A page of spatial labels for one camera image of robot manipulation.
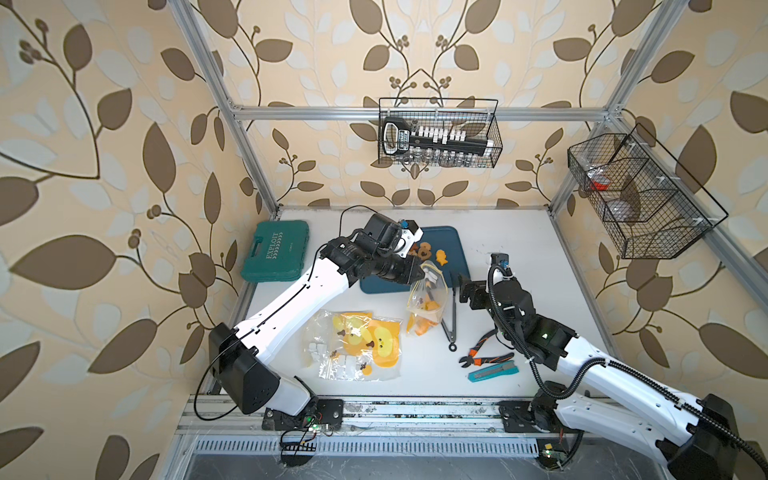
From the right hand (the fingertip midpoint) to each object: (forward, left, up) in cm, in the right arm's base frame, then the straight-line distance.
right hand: (475, 275), depth 77 cm
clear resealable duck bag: (-2, +12, -10) cm, 16 cm away
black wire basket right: (+9, -43, +14) cm, 46 cm away
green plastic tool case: (+21, +62, -14) cm, 67 cm away
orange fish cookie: (+20, +5, -19) cm, 28 cm away
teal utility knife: (-18, -5, -22) cm, 29 cm away
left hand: (-2, +15, +6) cm, 16 cm away
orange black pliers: (-15, 0, -20) cm, 25 cm away
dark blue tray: (+24, +1, -20) cm, 32 cm away
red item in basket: (+20, -37, +11) cm, 43 cm away
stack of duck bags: (-11, +34, -18) cm, 40 cm away
